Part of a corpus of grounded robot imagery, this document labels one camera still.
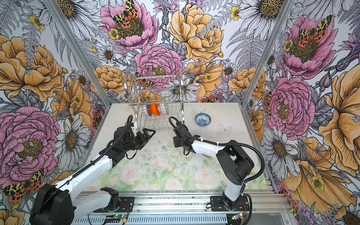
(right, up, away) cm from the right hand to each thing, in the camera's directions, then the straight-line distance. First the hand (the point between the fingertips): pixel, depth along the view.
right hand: (178, 142), depth 92 cm
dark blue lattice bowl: (-21, +24, +8) cm, 33 cm away
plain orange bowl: (-18, +22, +10) cm, 30 cm away
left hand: (-14, +4, -10) cm, 18 cm away
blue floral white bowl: (+18, +14, +18) cm, 29 cm away
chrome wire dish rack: (-13, +26, -7) cm, 30 cm away
